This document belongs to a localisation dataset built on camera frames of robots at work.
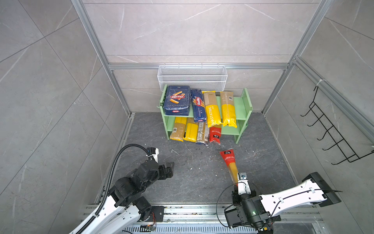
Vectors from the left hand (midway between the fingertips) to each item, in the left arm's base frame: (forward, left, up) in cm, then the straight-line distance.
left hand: (167, 161), depth 71 cm
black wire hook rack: (+8, -79, +14) cm, 80 cm away
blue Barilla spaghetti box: (+27, -18, +10) cm, 34 cm away
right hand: (-12, -34, -9) cm, 37 cm away
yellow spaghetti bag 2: (+25, -5, -5) cm, 26 cm away
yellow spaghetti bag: (+27, -34, +10) cm, 44 cm away
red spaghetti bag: (+18, -27, -3) cm, 33 cm away
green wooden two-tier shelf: (+30, -45, +6) cm, 54 cm away
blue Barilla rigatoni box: (+31, -5, +12) cm, 34 cm away
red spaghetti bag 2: (+3, -33, -5) cm, 34 cm away
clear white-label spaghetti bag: (+20, -20, -5) cm, 29 cm away
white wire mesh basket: (+57, -25, +10) cm, 63 cm away
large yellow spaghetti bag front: (+23, -13, -5) cm, 27 cm away
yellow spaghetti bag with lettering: (+23, -25, +10) cm, 36 cm away
